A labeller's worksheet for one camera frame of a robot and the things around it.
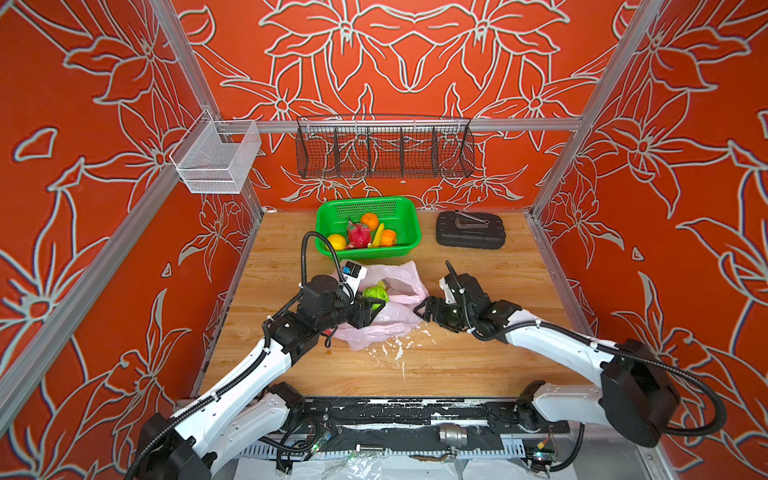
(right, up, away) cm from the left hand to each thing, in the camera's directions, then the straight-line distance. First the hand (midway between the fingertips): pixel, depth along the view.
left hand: (376, 297), depth 74 cm
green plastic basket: (+8, +25, +40) cm, 48 cm away
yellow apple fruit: (-14, +14, +29) cm, 35 cm away
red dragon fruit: (-6, +16, +28) cm, 33 cm away
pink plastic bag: (+8, 0, +6) cm, 10 cm away
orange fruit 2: (-3, +22, +37) cm, 43 cm away
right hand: (+11, -6, +8) cm, 15 cm away
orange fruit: (+4, +15, +30) cm, 34 cm away
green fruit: (+1, +2, -1) cm, 2 cm away
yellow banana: (0, +16, +33) cm, 37 cm away
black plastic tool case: (+34, +18, +32) cm, 50 cm away
